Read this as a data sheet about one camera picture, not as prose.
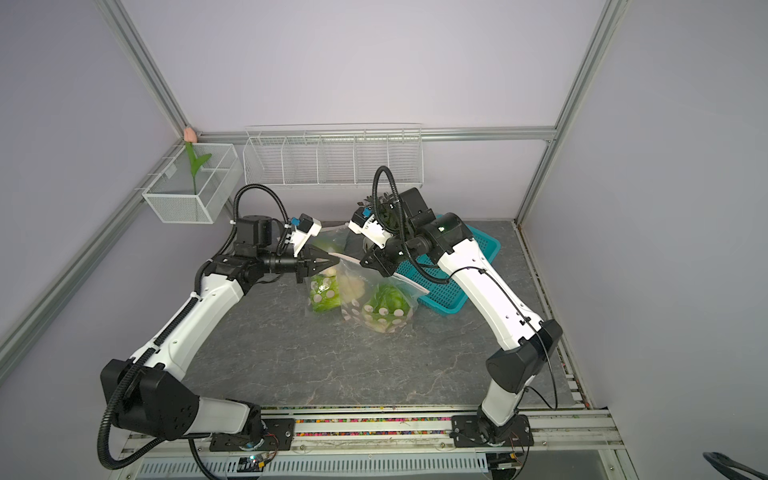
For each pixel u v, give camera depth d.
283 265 0.64
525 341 0.42
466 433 0.73
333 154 0.99
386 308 0.77
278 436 0.73
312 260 0.67
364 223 0.59
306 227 0.64
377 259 0.59
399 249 0.58
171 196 0.75
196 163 0.90
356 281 1.02
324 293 0.89
